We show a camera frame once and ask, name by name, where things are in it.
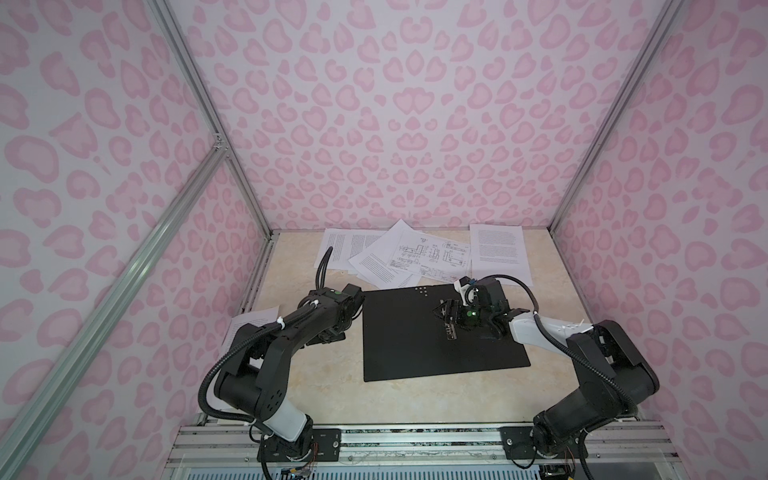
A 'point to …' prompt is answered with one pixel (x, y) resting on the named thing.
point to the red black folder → (404, 338)
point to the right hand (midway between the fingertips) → (440, 313)
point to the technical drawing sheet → (439, 258)
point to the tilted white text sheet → (371, 262)
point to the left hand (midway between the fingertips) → (317, 333)
